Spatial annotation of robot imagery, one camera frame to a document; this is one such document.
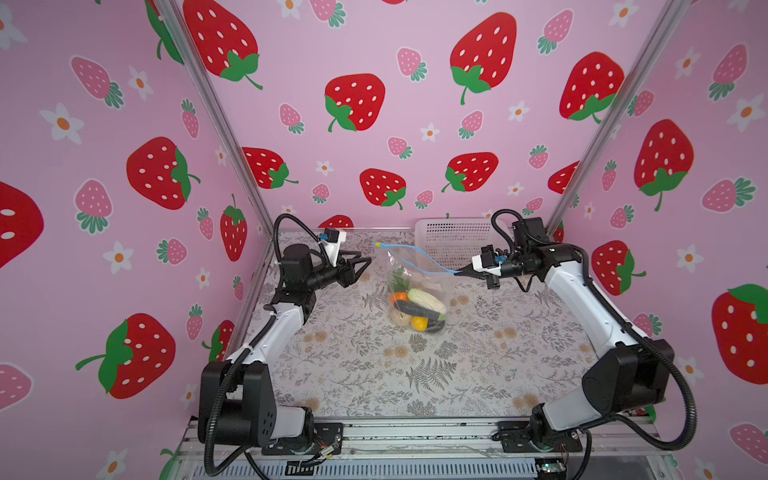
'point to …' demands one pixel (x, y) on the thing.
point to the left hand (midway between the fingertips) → (364, 257)
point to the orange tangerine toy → (400, 296)
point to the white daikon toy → (423, 298)
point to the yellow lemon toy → (419, 323)
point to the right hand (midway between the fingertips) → (456, 267)
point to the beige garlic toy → (399, 318)
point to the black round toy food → (435, 326)
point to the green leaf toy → (399, 282)
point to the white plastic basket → (450, 243)
